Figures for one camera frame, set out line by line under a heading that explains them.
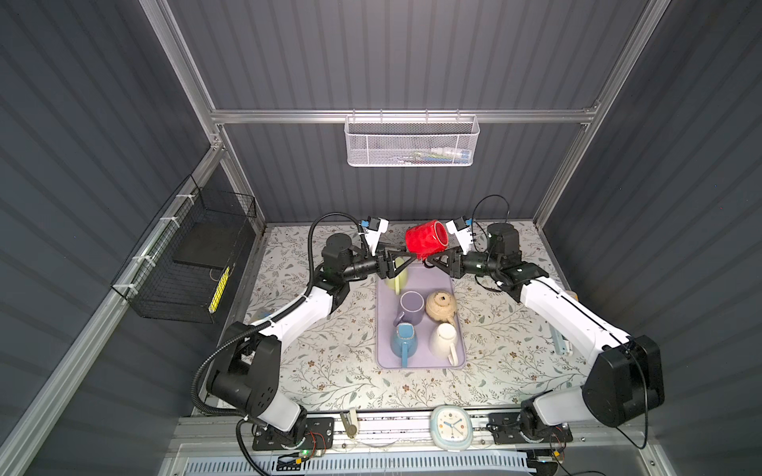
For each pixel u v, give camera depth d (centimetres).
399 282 96
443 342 80
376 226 69
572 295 99
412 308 87
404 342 80
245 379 44
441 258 75
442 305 87
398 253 77
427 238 72
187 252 74
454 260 68
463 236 71
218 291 68
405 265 71
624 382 42
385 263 68
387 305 98
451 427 72
